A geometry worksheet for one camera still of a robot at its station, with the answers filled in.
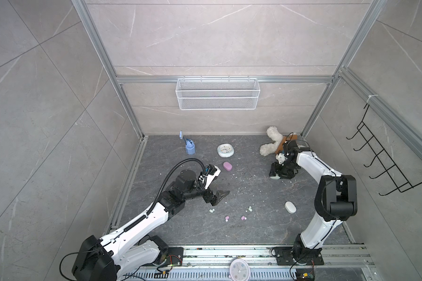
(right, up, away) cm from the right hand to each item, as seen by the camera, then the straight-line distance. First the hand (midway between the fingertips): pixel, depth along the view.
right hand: (275, 173), depth 93 cm
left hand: (-30, -1, -20) cm, 36 cm away
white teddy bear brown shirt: (+4, +15, +8) cm, 17 cm away
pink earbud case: (-25, +3, +8) cm, 27 cm away
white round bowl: (-26, +12, +14) cm, 33 cm away
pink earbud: (-27, -21, -10) cm, 35 cm away
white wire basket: (-31, +46, +7) cm, 56 cm away
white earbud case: (+5, -16, -7) cm, 18 cm away
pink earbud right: (-19, -20, -10) cm, 30 cm away
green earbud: (-15, -17, -7) cm, 24 cm away
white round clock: (-23, -35, -25) cm, 49 cm away
